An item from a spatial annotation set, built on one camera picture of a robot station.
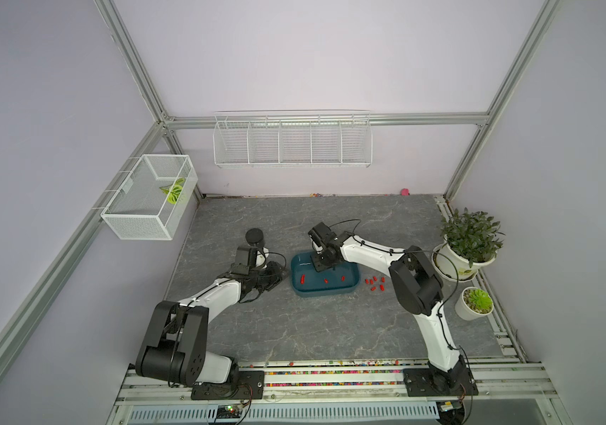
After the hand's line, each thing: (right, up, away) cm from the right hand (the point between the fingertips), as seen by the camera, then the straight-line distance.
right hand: (319, 261), depth 99 cm
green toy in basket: (-45, +25, -18) cm, 54 cm away
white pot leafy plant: (+48, +9, -16) cm, 51 cm away
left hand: (-10, -3, -10) cm, 15 cm away
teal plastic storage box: (-4, -7, -4) cm, 9 cm away
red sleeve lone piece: (+9, -6, -4) cm, 11 cm away
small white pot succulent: (+47, -10, -19) cm, 51 cm away
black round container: (-25, +9, +4) cm, 27 cm away
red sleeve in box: (+3, -6, -5) cm, 8 cm away
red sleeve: (+17, -6, -5) cm, 19 cm away
